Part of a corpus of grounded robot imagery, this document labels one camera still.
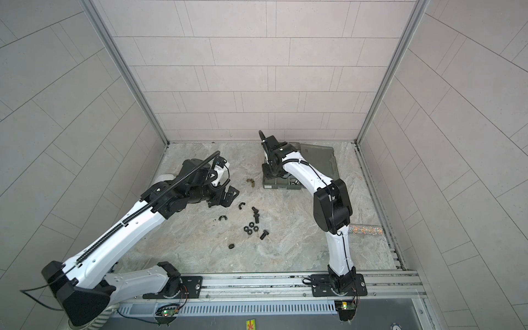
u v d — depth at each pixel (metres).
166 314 0.64
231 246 0.80
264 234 0.83
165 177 0.97
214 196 0.62
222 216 0.88
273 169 0.70
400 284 0.72
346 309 0.68
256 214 0.89
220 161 0.62
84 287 0.37
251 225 0.86
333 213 0.53
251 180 0.99
